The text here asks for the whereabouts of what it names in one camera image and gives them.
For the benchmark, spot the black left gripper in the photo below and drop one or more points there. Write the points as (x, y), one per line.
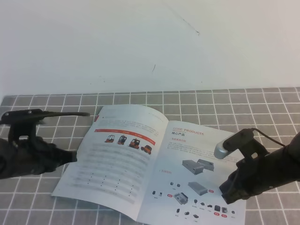
(24, 153)

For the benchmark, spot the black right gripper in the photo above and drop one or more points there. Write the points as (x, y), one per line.
(275, 169)

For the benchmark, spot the white product brochure book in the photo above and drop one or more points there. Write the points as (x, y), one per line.
(156, 171)

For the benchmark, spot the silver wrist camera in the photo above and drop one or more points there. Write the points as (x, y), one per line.
(243, 141)

